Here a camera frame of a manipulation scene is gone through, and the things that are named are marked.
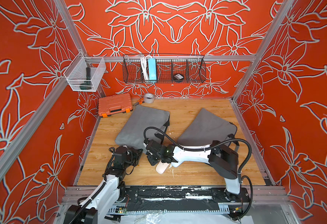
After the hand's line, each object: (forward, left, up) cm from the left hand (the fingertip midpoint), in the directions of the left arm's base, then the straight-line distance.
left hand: (144, 148), depth 85 cm
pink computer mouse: (-9, -11, -4) cm, 15 cm away
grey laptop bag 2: (+18, -41, 0) cm, 45 cm away
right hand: (-3, -2, -2) cm, 5 cm away
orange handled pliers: (+46, +11, -4) cm, 47 cm away
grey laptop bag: (+10, +10, +1) cm, 14 cm away
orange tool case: (+37, +30, 0) cm, 48 cm away
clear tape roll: (+48, +4, -2) cm, 48 cm away
